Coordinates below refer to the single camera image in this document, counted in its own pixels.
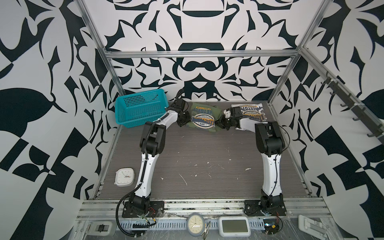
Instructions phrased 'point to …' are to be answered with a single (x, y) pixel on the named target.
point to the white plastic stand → (312, 228)
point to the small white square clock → (124, 177)
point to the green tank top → (204, 117)
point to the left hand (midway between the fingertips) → (192, 117)
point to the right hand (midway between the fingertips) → (215, 120)
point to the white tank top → (255, 111)
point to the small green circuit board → (271, 226)
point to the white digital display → (234, 226)
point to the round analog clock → (195, 224)
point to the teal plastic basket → (134, 110)
